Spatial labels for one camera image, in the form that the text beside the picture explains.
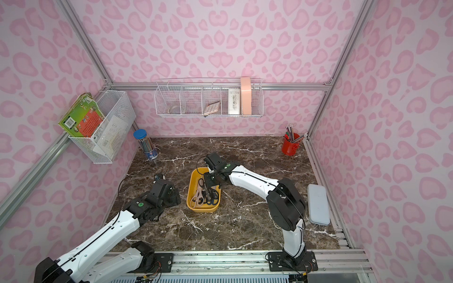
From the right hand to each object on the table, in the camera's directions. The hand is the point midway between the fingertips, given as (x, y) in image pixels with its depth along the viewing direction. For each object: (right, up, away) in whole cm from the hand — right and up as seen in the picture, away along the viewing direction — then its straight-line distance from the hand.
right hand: (207, 180), depth 87 cm
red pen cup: (+46, +19, +17) cm, 53 cm away
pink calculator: (+2, +38, +7) cm, 38 cm away
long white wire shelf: (-1, +46, +16) cm, 48 cm away
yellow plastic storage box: (-8, +1, +9) cm, 12 cm away
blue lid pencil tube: (-36, +14, +17) cm, 42 cm away
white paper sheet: (-44, +21, -5) cm, 49 cm away
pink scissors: (-5, -10, +1) cm, 11 cm away
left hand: (-15, -5, -5) cm, 17 cm away
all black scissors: (-2, -2, -3) cm, 4 cm away
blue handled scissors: (+3, -12, +3) cm, 12 cm away
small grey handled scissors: (+1, -7, -3) cm, 8 cm away
